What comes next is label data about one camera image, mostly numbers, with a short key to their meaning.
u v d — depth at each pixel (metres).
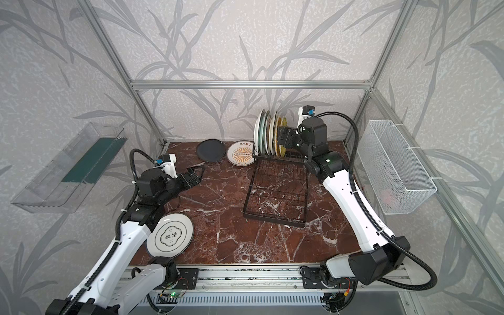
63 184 0.64
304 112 0.59
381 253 0.38
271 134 0.76
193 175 0.66
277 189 0.99
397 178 0.62
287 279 0.75
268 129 0.77
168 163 0.67
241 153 1.15
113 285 0.43
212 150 1.18
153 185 0.55
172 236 0.84
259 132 0.75
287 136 0.61
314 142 0.50
